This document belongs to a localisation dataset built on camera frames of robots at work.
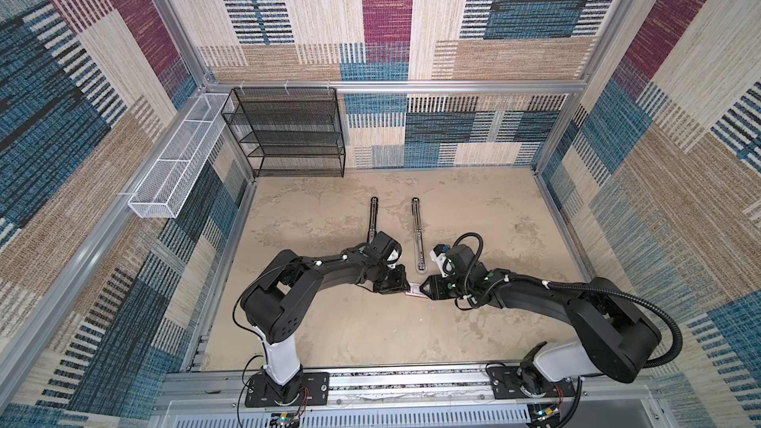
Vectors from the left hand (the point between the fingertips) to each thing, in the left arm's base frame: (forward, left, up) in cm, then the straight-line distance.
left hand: (411, 285), depth 88 cm
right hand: (-2, -5, -1) cm, 5 cm away
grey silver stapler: (+9, -4, 0) cm, 10 cm away
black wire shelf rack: (+54, +41, +14) cm, 70 cm away
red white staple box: (-1, -1, -1) cm, 2 cm away
